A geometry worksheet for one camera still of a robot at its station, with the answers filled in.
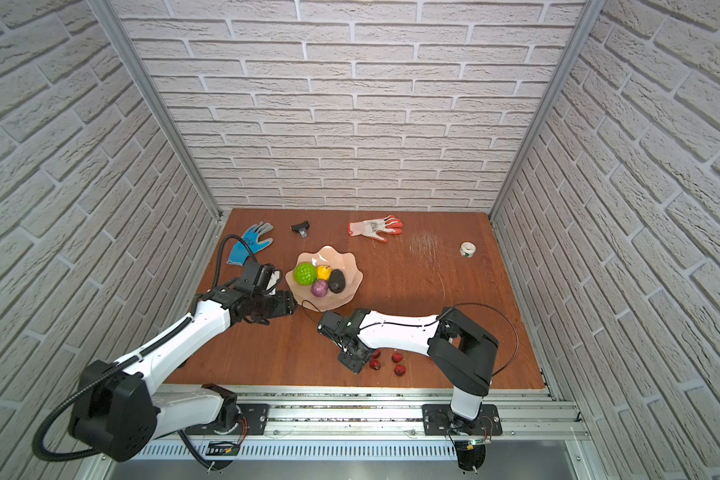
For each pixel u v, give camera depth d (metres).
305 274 0.92
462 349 0.47
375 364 0.82
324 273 0.96
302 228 1.13
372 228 1.14
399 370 0.81
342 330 0.62
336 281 0.95
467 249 1.07
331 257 1.02
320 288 0.93
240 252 1.05
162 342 0.46
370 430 0.73
